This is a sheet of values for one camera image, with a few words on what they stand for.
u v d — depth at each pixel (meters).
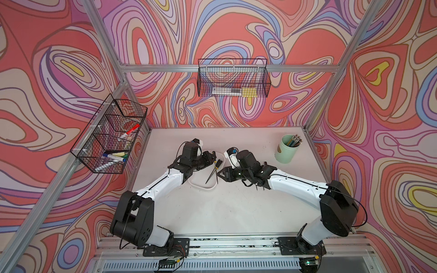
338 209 0.43
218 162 0.99
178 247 0.72
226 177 0.73
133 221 0.42
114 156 0.70
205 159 0.75
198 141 0.80
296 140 0.89
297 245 0.66
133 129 0.77
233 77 0.84
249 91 0.91
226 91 0.82
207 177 0.96
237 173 0.70
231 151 0.75
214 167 0.99
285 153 0.98
